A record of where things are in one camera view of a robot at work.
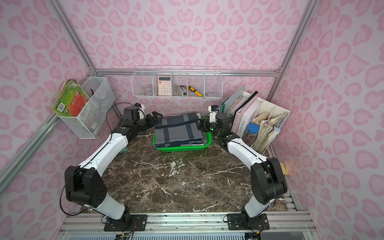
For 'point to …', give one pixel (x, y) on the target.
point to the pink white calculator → (164, 85)
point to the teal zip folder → (227, 102)
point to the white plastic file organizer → (255, 121)
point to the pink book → (243, 116)
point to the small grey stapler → (181, 89)
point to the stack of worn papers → (267, 131)
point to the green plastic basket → (182, 137)
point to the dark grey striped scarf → (176, 120)
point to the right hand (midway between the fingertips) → (199, 119)
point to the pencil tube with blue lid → (250, 136)
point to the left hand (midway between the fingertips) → (156, 115)
